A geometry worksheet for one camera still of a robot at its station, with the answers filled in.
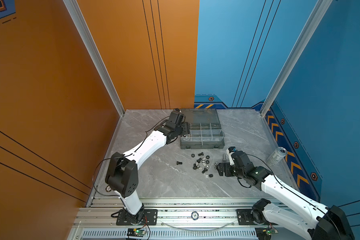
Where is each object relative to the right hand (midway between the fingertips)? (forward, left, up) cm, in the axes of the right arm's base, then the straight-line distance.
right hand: (221, 166), depth 83 cm
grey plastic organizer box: (+28, +6, -4) cm, 29 cm away
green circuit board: (-29, +44, -8) cm, 54 cm away
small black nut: (-2, +5, -7) cm, 9 cm away
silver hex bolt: (+7, -4, -6) cm, 10 cm away
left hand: (+20, +20, +12) cm, 31 cm away
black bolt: (+6, +24, -6) cm, 26 cm away
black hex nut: (+12, +16, -7) cm, 21 cm away
